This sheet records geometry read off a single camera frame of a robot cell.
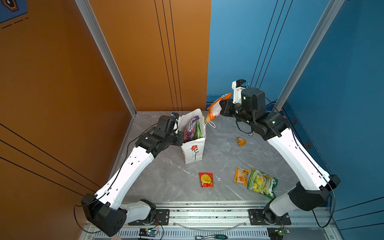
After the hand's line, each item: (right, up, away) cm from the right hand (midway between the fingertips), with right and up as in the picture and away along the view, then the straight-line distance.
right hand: (217, 102), depth 65 cm
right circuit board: (+29, -62, +6) cm, 69 cm away
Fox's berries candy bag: (-13, -12, +16) cm, 24 cm away
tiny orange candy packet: (+21, -22, +35) cm, 46 cm away
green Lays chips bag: (-8, -15, +15) cm, 23 cm away
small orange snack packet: (+17, -39, +20) cm, 47 cm away
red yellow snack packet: (-3, -41, +20) cm, 46 cm away
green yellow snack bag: (+27, -42, +16) cm, 52 cm away
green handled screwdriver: (+1, -62, +3) cm, 62 cm away
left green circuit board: (-31, -62, +6) cm, 69 cm away
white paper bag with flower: (-11, -24, +14) cm, 29 cm away
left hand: (-17, -14, +10) cm, 24 cm away
